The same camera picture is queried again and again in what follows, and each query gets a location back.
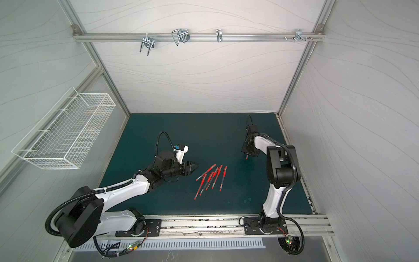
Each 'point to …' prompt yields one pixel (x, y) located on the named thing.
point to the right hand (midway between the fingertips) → (249, 150)
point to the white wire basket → (65, 135)
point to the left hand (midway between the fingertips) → (195, 165)
